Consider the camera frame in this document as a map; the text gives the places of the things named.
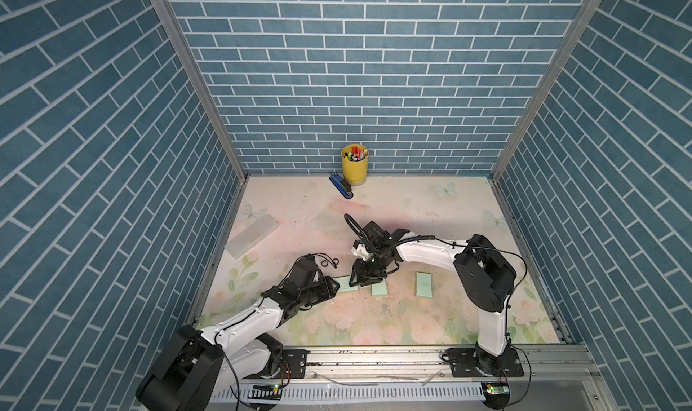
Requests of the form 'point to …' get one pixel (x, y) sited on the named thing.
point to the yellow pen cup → (355, 172)
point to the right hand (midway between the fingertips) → (355, 285)
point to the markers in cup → (356, 155)
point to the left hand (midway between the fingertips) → (342, 289)
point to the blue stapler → (341, 185)
